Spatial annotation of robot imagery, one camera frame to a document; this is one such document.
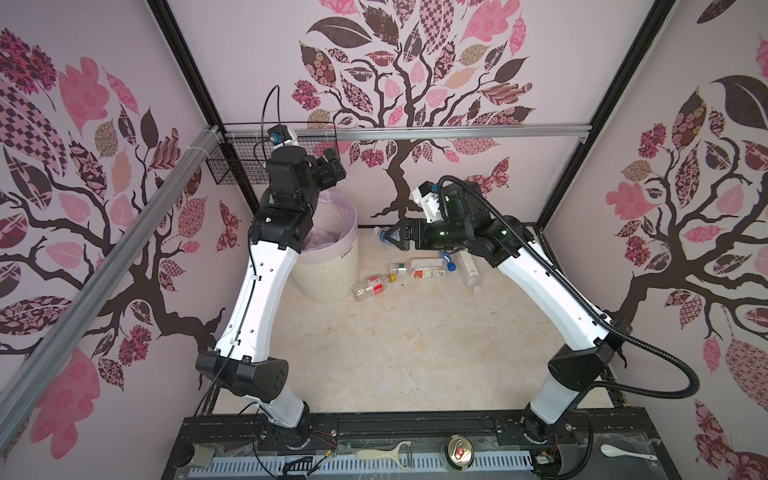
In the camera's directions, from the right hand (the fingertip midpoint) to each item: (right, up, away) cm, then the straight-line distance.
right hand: (399, 231), depth 67 cm
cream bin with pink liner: (-20, -10, +16) cm, 27 cm away
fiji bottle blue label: (+20, -9, +37) cm, 42 cm away
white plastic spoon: (+52, -54, +4) cm, 75 cm away
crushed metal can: (+13, -48, -5) cm, 50 cm away
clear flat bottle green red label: (+13, -11, +39) cm, 42 cm away
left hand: (-18, +16, -1) cm, 24 cm away
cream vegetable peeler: (-1, -53, +3) cm, 53 cm away
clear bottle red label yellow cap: (-8, -16, +30) cm, 35 cm away
